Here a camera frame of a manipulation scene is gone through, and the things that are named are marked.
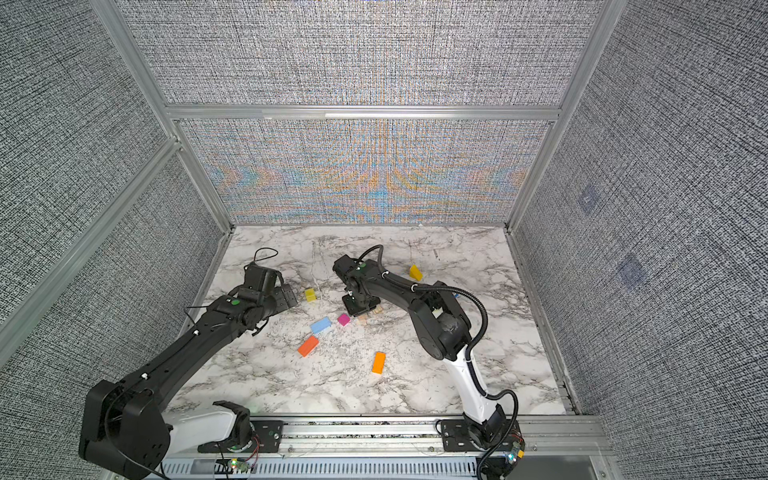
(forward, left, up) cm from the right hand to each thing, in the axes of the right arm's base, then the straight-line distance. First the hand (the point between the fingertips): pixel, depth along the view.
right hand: (359, 308), depth 96 cm
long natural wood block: (-3, -1, -1) cm, 4 cm away
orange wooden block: (-17, -6, -2) cm, 18 cm away
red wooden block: (-12, +15, -1) cm, 19 cm away
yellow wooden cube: (+4, +16, +2) cm, 17 cm away
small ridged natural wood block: (-2, -6, +2) cm, 7 cm away
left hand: (-3, +22, +11) cm, 25 cm away
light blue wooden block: (-5, +12, 0) cm, 13 cm away
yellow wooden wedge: (+15, -19, -1) cm, 24 cm away
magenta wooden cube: (-3, +5, -1) cm, 6 cm away
